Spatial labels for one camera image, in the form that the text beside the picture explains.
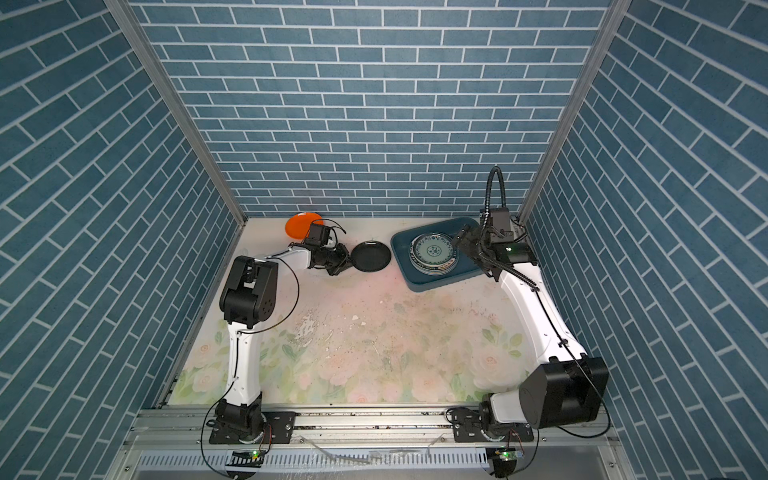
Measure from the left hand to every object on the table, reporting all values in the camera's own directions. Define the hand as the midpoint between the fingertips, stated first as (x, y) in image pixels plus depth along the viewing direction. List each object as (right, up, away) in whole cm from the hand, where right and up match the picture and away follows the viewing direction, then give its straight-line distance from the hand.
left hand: (356, 259), depth 105 cm
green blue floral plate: (+27, +6, +3) cm, 28 cm away
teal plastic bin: (+38, -3, -7) cm, 39 cm away
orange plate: (-25, +13, +13) cm, 32 cm away
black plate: (+5, +1, +1) cm, 5 cm away
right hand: (+32, +7, -24) cm, 41 cm away
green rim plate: (+27, -1, -3) cm, 28 cm away
